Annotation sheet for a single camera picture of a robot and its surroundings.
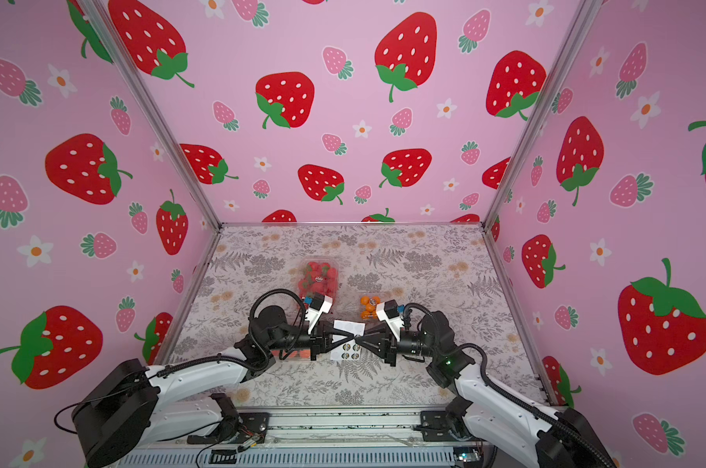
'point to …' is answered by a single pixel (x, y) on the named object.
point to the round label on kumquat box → (372, 301)
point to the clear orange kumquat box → (368, 304)
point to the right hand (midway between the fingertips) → (357, 347)
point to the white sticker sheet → (350, 350)
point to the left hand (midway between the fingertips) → (352, 339)
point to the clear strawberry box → (318, 274)
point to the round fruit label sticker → (318, 279)
